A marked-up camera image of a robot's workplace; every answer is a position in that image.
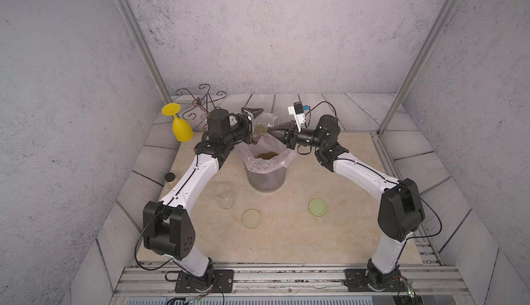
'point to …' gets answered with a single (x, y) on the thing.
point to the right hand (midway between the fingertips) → (268, 133)
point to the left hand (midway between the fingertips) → (269, 117)
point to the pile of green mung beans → (267, 155)
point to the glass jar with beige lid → (226, 195)
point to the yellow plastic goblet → (183, 132)
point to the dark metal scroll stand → (201, 102)
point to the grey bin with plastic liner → (266, 163)
